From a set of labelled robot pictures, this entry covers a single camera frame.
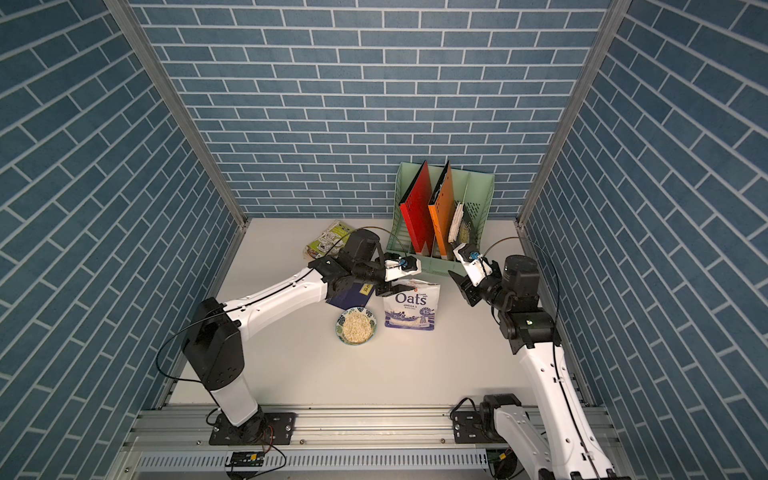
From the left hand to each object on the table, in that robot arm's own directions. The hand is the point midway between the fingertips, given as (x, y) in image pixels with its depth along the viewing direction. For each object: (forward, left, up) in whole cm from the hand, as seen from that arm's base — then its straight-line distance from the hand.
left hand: (417, 276), depth 79 cm
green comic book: (+27, +30, -17) cm, 44 cm away
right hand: (-1, -11, +7) cm, 13 cm away
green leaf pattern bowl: (-7, +17, -17) cm, 25 cm away
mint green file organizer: (+36, -20, +2) cm, 41 cm away
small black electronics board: (-38, +42, -25) cm, 61 cm away
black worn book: (+24, -19, -9) cm, 32 cm away
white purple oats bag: (-5, +1, -9) cm, 10 cm away
